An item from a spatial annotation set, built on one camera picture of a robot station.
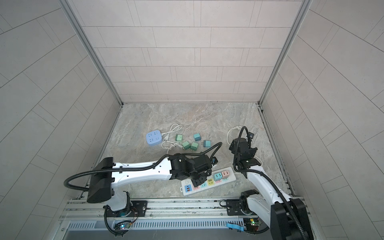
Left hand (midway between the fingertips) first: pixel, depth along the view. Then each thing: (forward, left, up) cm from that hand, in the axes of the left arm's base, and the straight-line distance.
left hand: (207, 176), depth 72 cm
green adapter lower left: (+20, +12, -8) cm, 25 cm away
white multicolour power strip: (-4, +10, -7) cm, 13 cm away
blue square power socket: (+25, +33, -7) cm, 42 cm away
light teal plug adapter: (+1, -6, -3) cm, 6 cm away
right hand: (+20, -20, -3) cm, 28 cm away
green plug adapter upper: (+26, +17, -7) cm, 32 cm away
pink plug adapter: (+2, -9, -2) cm, 10 cm away
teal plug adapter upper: (+27, +5, -8) cm, 29 cm away
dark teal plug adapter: (+22, -1, -7) cm, 23 cm away
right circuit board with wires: (-19, -20, -9) cm, 29 cm away
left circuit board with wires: (-19, +37, -5) cm, 42 cm away
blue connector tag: (-19, -12, -7) cm, 24 cm away
